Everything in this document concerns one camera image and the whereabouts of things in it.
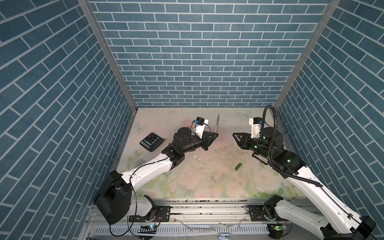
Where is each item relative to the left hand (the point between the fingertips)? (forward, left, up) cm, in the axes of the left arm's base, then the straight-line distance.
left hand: (217, 136), depth 72 cm
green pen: (+4, 0, +5) cm, 6 cm away
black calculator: (+14, +40, -26) cm, 50 cm away
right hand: (0, -7, +3) cm, 7 cm away
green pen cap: (-4, -15, -28) cm, 32 cm away
